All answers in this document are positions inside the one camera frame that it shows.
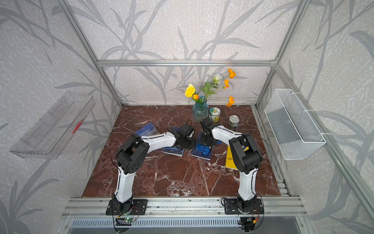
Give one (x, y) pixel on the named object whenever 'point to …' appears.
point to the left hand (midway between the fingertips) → (196, 146)
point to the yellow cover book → (229, 162)
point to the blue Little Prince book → (176, 150)
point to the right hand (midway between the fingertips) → (204, 142)
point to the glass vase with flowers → (200, 110)
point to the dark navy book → (195, 152)
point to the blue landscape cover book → (149, 129)
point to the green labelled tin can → (215, 112)
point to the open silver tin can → (233, 120)
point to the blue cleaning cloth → (204, 149)
